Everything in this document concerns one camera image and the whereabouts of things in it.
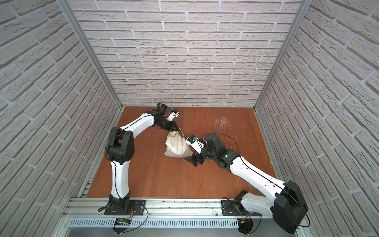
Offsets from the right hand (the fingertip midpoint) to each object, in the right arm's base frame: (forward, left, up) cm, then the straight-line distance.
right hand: (187, 152), depth 76 cm
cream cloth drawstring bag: (+7, +6, -4) cm, 10 cm away
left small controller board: (-26, +34, -18) cm, 47 cm away
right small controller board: (-32, -27, -18) cm, 45 cm away
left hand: (+25, +7, -7) cm, 27 cm away
